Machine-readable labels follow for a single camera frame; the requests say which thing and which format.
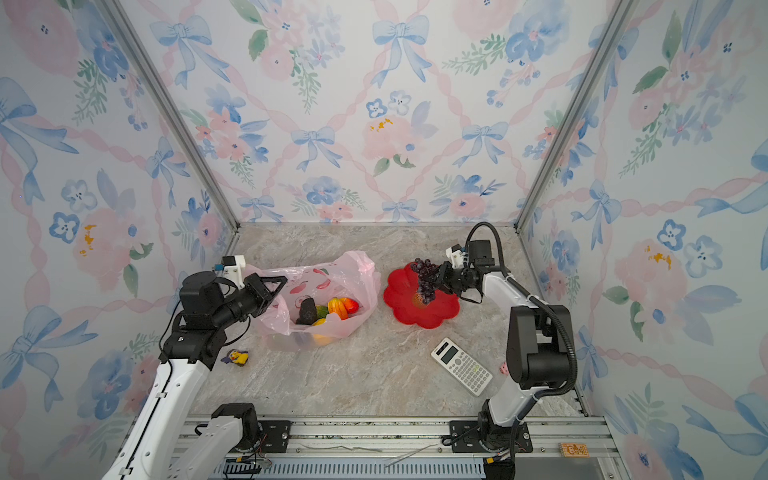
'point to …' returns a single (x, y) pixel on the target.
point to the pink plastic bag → (318, 303)
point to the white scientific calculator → (462, 366)
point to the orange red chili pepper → (333, 307)
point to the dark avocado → (308, 312)
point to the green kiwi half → (321, 311)
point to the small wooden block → (573, 450)
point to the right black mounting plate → (464, 438)
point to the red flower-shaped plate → (402, 294)
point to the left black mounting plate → (274, 435)
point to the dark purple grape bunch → (426, 272)
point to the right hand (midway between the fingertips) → (428, 277)
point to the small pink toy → (504, 369)
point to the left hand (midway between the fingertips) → (287, 275)
